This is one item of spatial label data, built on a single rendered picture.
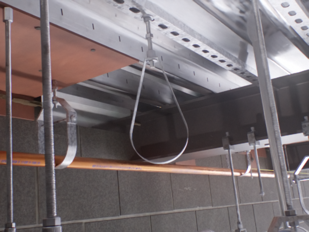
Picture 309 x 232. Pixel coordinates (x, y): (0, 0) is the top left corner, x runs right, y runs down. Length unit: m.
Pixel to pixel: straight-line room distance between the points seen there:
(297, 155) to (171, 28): 2.60
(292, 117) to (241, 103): 0.20
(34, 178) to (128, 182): 0.49
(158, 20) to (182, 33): 0.10
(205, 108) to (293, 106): 0.35
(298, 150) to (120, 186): 2.02
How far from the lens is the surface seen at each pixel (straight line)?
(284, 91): 1.55
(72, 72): 1.17
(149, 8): 0.83
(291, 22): 1.00
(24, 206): 1.32
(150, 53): 0.81
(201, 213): 2.21
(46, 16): 0.45
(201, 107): 1.66
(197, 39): 0.98
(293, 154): 3.41
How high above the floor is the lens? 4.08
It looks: 14 degrees up
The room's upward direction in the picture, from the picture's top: 5 degrees counter-clockwise
